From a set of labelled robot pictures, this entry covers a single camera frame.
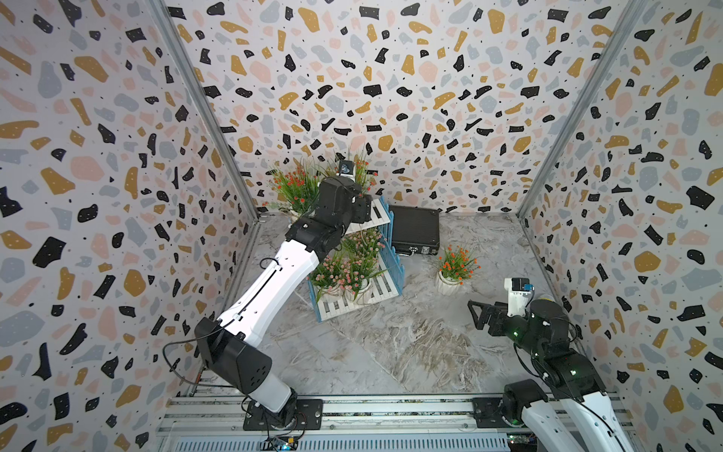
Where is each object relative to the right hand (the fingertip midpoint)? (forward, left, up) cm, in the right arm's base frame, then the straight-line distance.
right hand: (484, 304), depth 74 cm
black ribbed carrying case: (+39, +15, -13) cm, 43 cm away
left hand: (+21, +34, +20) cm, 45 cm away
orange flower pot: (+16, +4, -6) cm, 18 cm away
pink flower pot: (+9, +42, -3) cm, 43 cm away
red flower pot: (+56, +35, -1) cm, 66 cm away
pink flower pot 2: (+19, +33, 0) cm, 38 cm away
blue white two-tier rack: (+17, +24, -16) cm, 34 cm away
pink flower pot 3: (+11, +33, -2) cm, 35 cm away
